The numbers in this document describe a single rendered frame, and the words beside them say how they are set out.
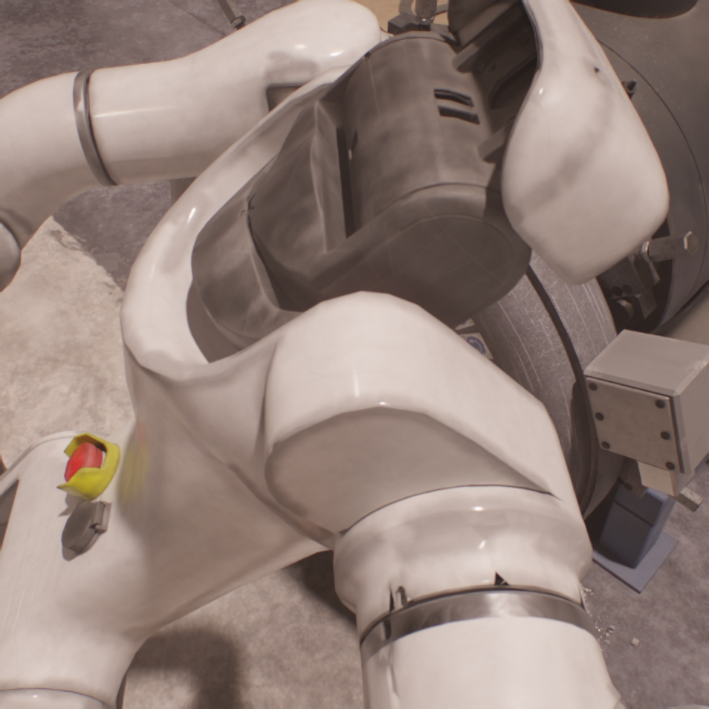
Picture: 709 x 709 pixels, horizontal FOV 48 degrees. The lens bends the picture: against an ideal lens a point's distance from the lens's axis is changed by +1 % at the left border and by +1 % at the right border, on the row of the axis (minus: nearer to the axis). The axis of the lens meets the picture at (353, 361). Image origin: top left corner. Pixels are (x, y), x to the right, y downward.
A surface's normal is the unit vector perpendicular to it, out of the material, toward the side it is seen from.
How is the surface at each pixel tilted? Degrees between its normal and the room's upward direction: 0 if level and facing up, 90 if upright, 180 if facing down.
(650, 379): 23
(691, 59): 33
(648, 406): 90
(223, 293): 44
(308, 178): 40
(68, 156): 82
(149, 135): 69
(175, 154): 92
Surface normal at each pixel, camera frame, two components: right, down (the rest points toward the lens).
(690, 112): 0.45, -0.16
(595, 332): 0.57, 0.07
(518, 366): -0.41, 0.53
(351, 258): -0.07, 0.64
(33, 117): -0.22, -0.14
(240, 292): -0.60, -0.15
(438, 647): -0.47, -0.56
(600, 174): 0.24, 0.40
